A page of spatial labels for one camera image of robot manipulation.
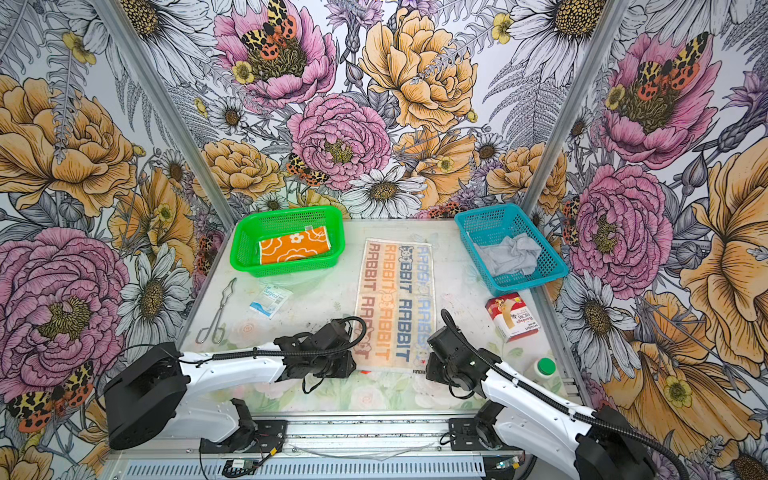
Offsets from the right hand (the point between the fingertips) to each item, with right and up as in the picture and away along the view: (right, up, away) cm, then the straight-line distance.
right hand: (434, 380), depth 82 cm
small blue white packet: (-50, +20, +17) cm, 56 cm away
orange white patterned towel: (-47, +37, +29) cm, 67 cm away
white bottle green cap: (+27, +6, -6) cm, 28 cm away
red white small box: (+24, +15, +9) cm, 30 cm away
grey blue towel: (-10, +19, +17) cm, 27 cm away
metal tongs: (-64, +10, +9) cm, 65 cm away
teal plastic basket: (+27, +46, +33) cm, 63 cm away
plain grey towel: (+30, +34, +22) cm, 50 cm away
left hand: (-23, +1, +1) cm, 24 cm away
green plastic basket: (-62, +43, +26) cm, 79 cm away
